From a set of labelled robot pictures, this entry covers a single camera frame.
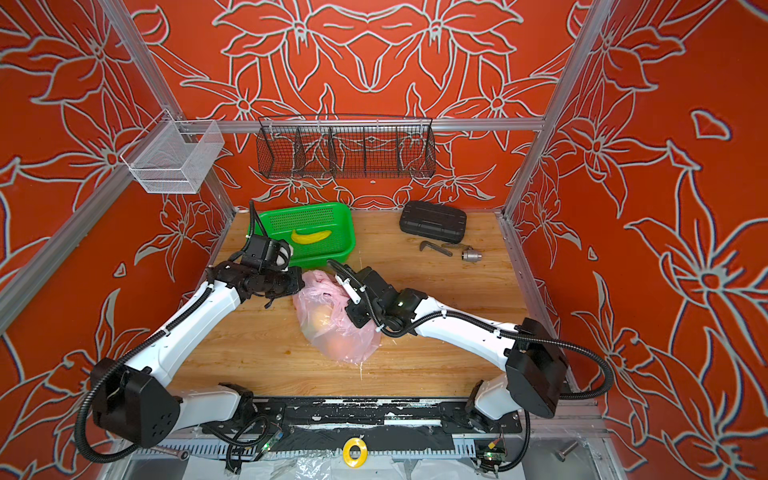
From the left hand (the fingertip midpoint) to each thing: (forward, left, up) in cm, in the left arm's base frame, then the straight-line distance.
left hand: (304, 280), depth 81 cm
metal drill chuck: (+22, -52, -14) cm, 58 cm away
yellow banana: (+27, +7, -15) cm, 31 cm away
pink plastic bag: (-8, -6, -4) cm, 11 cm away
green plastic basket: (+29, +5, -13) cm, 32 cm away
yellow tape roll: (-37, -20, -15) cm, 45 cm away
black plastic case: (+35, -39, -11) cm, 54 cm away
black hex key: (+25, -40, -15) cm, 50 cm away
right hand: (-5, -12, -1) cm, 13 cm away
